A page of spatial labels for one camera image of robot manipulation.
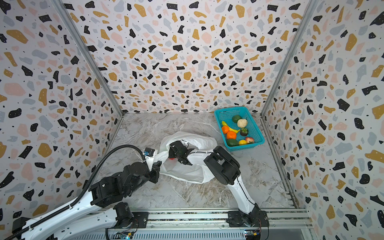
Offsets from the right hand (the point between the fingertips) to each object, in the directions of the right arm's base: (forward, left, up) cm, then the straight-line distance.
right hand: (167, 147), depth 96 cm
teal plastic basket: (+19, -49, -3) cm, 53 cm away
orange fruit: (+11, -42, -1) cm, 44 cm away
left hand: (-19, -4, +19) cm, 27 cm away
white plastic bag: (-15, -21, -2) cm, 26 cm away
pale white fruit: (+22, -52, -1) cm, 56 cm away
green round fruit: (+28, -48, -2) cm, 55 cm away
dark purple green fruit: (+15, -52, -2) cm, 54 cm away
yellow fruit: (+6, -50, -1) cm, 50 cm away
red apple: (+7, -55, -1) cm, 55 cm away
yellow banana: (+17, -47, -4) cm, 50 cm away
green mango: (+5, -43, -1) cm, 43 cm away
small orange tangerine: (+16, -39, -1) cm, 42 cm away
